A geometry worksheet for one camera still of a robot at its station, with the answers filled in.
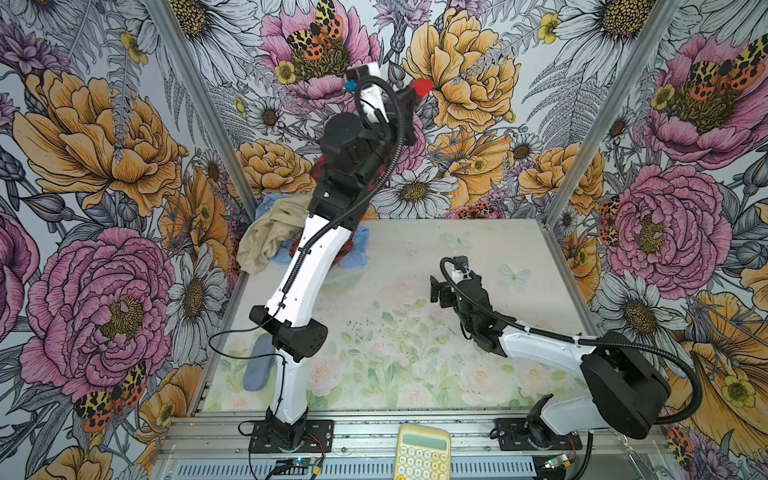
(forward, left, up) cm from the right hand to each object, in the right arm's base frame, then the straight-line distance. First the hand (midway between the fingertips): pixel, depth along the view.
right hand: (447, 283), depth 88 cm
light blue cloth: (+21, +29, -12) cm, 38 cm away
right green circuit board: (-41, -22, -14) cm, 49 cm away
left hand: (+9, +11, +48) cm, 50 cm away
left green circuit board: (-40, +38, -13) cm, 57 cm away
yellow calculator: (-39, +10, -11) cm, 42 cm away
